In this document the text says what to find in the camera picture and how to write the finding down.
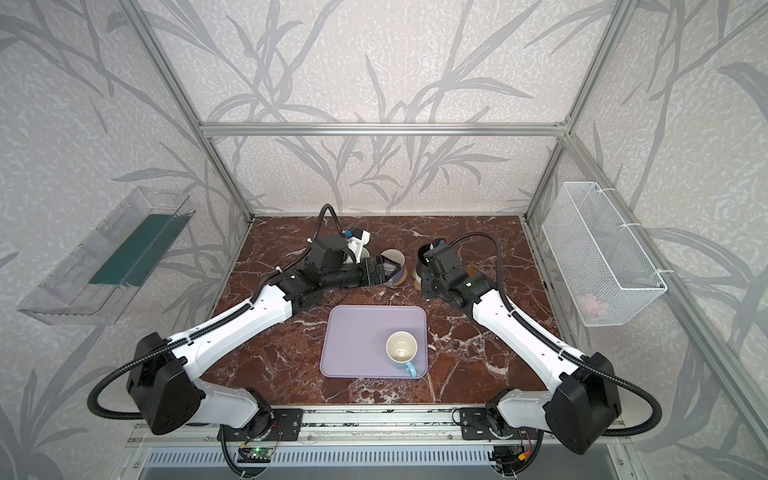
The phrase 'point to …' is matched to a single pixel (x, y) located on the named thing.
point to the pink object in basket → (591, 307)
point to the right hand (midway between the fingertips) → (431, 270)
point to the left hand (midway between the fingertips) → (395, 263)
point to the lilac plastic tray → (356, 335)
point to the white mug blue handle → (401, 347)
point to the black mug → (422, 263)
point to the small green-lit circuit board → (255, 455)
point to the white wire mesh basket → (605, 269)
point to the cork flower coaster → (417, 279)
